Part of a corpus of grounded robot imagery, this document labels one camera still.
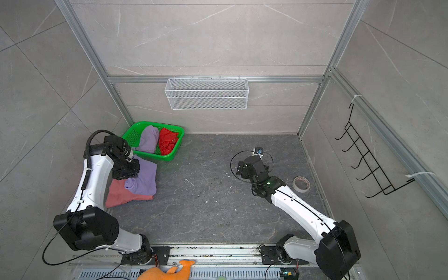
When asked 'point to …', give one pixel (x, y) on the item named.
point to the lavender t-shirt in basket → (149, 139)
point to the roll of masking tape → (301, 184)
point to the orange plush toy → (174, 273)
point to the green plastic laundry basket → (132, 133)
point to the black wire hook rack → (377, 174)
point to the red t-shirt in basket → (167, 140)
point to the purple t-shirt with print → (145, 182)
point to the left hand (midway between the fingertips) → (135, 170)
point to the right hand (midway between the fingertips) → (248, 163)
